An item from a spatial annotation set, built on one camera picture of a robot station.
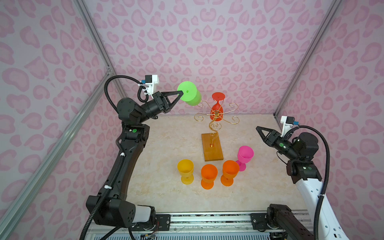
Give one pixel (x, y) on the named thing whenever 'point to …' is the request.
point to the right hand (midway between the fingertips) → (259, 129)
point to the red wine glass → (216, 111)
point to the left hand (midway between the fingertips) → (182, 93)
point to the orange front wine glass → (230, 169)
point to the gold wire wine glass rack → (211, 141)
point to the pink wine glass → (245, 154)
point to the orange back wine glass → (209, 172)
